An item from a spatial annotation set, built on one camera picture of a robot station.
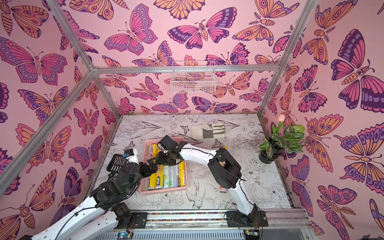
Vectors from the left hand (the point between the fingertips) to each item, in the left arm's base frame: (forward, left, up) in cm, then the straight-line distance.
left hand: (153, 159), depth 75 cm
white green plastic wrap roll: (-3, -6, -14) cm, 16 cm away
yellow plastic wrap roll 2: (-8, -2, -11) cm, 14 cm away
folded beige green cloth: (+33, -31, -18) cm, 48 cm away
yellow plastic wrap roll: (+10, +4, -11) cm, 15 cm away
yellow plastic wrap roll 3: (-2, -14, -15) cm, 20 cm away
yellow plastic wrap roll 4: (-9, -37, -16) cm, 41 cm away
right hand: (+2, +2, -11) cm, 12 cm away
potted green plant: (+9, -66, +7) cm, 67 cm away
